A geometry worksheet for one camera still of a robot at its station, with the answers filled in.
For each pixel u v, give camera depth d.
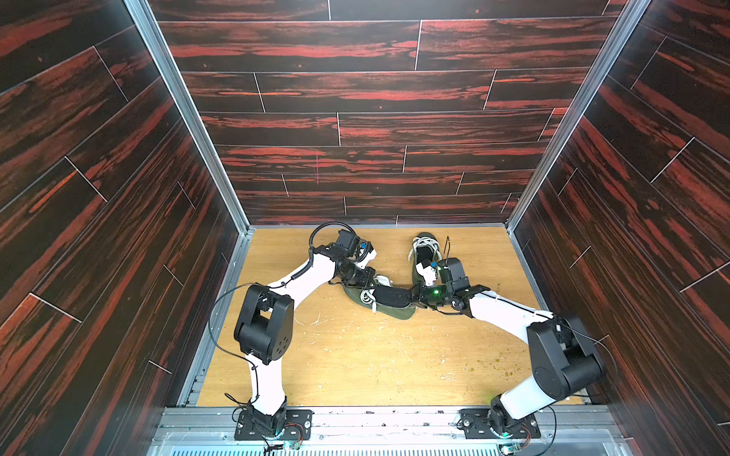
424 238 1.05
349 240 0.75
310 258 0.63
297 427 0.73
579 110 0.84
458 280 0.72
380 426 0.75
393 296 0.90
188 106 0.82
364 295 0.88
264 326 0.50
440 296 0.76
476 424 0.73
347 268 0.73
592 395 0.82
